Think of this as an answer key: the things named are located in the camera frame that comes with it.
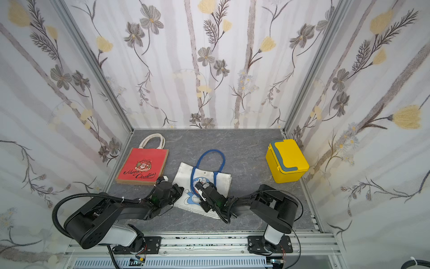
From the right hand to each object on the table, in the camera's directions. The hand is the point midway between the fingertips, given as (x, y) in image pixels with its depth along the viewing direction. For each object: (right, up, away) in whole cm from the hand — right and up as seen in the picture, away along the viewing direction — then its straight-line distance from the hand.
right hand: (201, 194), depth 87 cm
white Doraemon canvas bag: (+2, +12, +14) cm, 18 cm away
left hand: (-8, +3, +4) cm, 9 cm away
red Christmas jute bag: (-35, +14, +14) cm, 41 cm away
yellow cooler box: (+45, +18, -1) cm, 48 cm away
